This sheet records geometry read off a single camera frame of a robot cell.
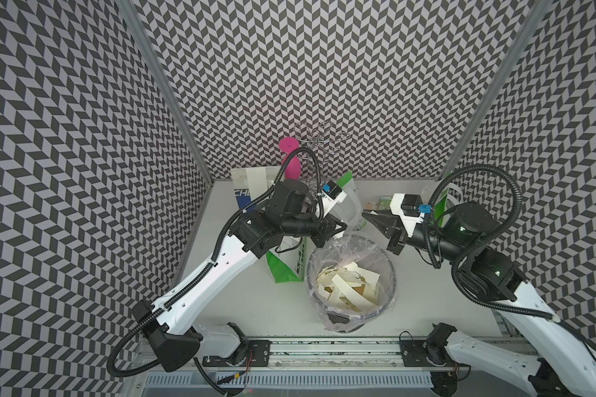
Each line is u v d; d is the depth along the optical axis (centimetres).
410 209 42
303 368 71
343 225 62
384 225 49
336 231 60
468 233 39
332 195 54
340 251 73
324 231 53
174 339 38
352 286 72
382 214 50
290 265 78
